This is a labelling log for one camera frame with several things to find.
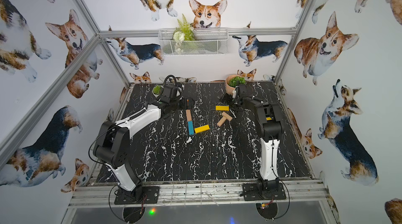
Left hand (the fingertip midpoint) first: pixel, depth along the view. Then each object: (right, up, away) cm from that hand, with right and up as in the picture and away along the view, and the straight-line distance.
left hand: (191, 99), depth 92 cm
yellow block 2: (+20, -6, +15) cm, 25 cm away
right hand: (+19, -2, +12) cm, 22 cm away
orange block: (-1, -2, -10) cm, 10 cm away
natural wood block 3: (+22, -12, +10) cm, 27 cm away
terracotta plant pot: (+26, +12, +16) cm, 33 cm away
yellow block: (+6, -18, +5) cm, 20 cm away
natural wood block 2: (+18, -15, +8) cm, 25 cm away
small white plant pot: (-25, +5, +13) cm, 29 cm away
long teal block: (0, -18, +4) cm, 18 cm away
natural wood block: (-3, -11, +11) cm, 16 cm away
